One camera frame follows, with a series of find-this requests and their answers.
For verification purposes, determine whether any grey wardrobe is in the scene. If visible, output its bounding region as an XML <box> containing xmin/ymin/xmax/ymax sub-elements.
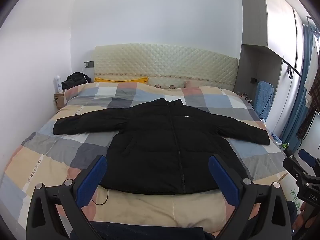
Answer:
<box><xmin>234</xmin><ymin>0</ymin><xmax>310</xmax><ymax>130</ymax></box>

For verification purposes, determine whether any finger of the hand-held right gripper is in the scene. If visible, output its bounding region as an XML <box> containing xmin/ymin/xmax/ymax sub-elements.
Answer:
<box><xmin>299</xmin><ymin>149</ymin><xmax>320</xmax><ymax>168</ymax></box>
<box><xmin>283</xmin><ymin>156</ymin><xmax>308</xmax><ymax>178</ymax></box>

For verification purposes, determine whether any hanging dark plaid cloth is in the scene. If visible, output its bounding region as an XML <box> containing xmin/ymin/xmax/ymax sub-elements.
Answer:
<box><xmin>296</xmin><ymin>72</ymin><xmax>320</xmax><ymax>144</ymax></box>

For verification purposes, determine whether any black bag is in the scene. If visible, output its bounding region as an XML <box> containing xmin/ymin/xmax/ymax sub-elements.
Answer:
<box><xmin>61</xmin><ymin>72</ymin><xmax>92</xmax><ymax>91</ymax></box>

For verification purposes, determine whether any plaid duvet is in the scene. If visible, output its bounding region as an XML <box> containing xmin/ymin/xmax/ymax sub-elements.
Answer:
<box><xmin>0</xmin><ymin>81</ymin><xmax>292</xmax><ymax>232</ymax></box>

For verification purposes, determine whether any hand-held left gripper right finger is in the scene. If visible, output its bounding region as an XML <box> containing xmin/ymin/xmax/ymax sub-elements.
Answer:
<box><xmin>208</xmin><ymin>154</ymin><xmax>293</xmax><ymax>240</ymax></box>

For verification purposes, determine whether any person's right hand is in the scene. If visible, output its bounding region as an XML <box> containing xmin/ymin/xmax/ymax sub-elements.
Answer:
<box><xmin>292</xmin><ymin>201</ymin><xmax>308</xmax><ymax>233</ymax></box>

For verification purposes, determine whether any black puffer jacket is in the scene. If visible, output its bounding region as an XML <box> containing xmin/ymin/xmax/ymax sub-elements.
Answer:
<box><xmin>53</xmin><ymin>98</ymin><xmax>270</xmax><ymax>195</ymax></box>

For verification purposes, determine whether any white bag with green print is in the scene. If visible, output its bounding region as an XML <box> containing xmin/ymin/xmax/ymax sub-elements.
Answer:
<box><xmin>282</xmin><ymin>172</ymin><xmax>304</xmax><ymax>206</ymax></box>

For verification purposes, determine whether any cream quilted headboard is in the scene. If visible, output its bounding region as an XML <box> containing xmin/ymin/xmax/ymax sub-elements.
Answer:
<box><xmin>91</xmin><ymin>44</ymin><xmax>238</xmax><ymax>92</ymax></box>

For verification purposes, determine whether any thin black cable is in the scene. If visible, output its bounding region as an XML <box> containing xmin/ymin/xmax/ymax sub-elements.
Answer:
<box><xmin>91</xmin><ymin>188</ymin><xmax>109</xmax><ymax>206</ymax></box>

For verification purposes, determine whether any yellow pillow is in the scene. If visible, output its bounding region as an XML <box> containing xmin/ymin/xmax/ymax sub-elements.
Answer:
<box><xmin>94</xmin><ymin>76</ymin><xmax>150</xmax><ymax>84</ymax></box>

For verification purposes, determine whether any blue curtain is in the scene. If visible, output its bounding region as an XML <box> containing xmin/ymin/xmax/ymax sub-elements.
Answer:
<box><xmin>281</xmin><ymin>24</ymin><xmax>318</xmax><ymax>151</ymax></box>

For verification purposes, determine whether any hanging white shirt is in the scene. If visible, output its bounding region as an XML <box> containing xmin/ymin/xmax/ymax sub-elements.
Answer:
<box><xmin>303</xmin><ymin>39</ymin><xmax>320</xmax><ymax>106</ymax></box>

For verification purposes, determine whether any white charger cable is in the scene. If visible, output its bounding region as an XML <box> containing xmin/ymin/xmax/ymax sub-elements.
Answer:
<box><xmin>82</xmin><ymin>64</ymin><xmax>92</xmax><ymax>83</ymax></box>

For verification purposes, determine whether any floral pillow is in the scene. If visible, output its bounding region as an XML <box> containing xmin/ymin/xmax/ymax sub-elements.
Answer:
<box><xmin>150</xmin><ymin>80</ymin><xmax>198</xmax><ymax>90</ymax></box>

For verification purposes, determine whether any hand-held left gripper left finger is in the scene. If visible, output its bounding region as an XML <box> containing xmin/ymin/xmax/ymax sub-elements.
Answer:
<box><xmin>26</xmin><ymin>155</ymin><xmax>108</xmax><ymax>240</ymax></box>

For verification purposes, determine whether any wooden nightstand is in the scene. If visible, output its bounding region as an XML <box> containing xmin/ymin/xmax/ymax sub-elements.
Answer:
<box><xmin>54</xmin><ymin>92</ymin><xmax>66</xmax><ymax>110</ymax></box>

